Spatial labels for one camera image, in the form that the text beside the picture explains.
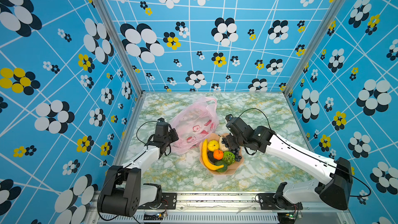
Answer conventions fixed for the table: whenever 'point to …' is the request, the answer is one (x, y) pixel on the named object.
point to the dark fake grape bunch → (236, 151)
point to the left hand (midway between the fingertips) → (176, 131)
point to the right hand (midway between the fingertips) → (230, 136)
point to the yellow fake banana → (205, 157)
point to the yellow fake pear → (213, 145)
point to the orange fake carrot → (218, 154)
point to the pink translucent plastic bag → (194, 121)
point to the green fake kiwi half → (228, 157)
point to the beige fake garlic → (222, 145)
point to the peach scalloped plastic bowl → (213, 136)
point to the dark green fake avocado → (210, 156)
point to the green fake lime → (224, 169)
